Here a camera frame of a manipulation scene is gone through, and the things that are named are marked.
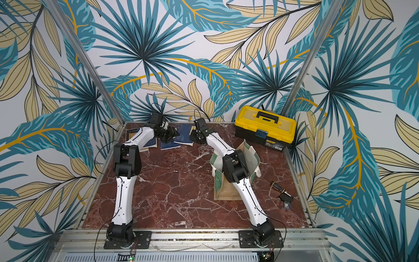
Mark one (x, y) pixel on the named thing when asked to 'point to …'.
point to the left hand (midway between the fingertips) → (178, 136)
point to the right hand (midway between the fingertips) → (192, 136)
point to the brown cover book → (131, 135)
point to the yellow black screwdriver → (280, 189)
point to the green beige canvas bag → (224, 189)
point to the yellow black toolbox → (273, 130)
